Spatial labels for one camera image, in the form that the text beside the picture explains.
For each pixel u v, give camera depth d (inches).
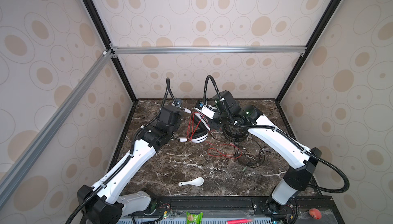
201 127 29.5
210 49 35.5
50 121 21.5
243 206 29.6
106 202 14.8
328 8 29.5
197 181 31.8
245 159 35.3
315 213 27.5
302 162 16.5
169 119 20.6
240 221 27.4
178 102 23.9
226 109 20.1
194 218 27.0
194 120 29.4
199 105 23.4
